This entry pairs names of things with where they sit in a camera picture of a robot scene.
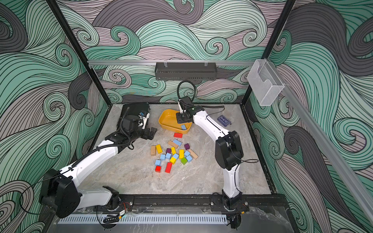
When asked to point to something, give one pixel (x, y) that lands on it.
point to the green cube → (184, 160)
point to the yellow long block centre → (181, 154)
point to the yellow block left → (159, 148)
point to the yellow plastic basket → (168, 121)
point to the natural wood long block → (193, 154)
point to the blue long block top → (177, 142)
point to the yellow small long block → (173, 150)
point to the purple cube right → (187, 146)
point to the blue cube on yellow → (176, 156)
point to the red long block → (168, 167)
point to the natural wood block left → (153, 150)
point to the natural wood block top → (171, 143)
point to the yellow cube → (173, 160)
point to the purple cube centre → (168, 150)
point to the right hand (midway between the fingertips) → (179, 118)
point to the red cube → (158, 169)
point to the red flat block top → (178, 135)
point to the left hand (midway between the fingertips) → (149, 125)
